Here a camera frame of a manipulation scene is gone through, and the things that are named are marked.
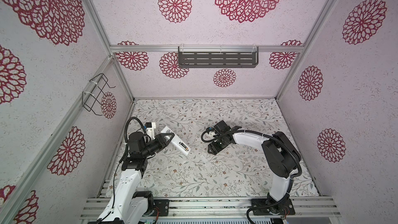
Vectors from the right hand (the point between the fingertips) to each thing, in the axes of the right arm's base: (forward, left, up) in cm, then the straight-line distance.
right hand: (212, 146), depth 93 cm
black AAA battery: (-8, +14, +15) cm, 22 cm away
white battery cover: (-8, +5, -2) cm, 9 cm away
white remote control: (-7, +18, +18) cm, 26 cm away
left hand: (-5, +20, +18) cm, 27 cm away
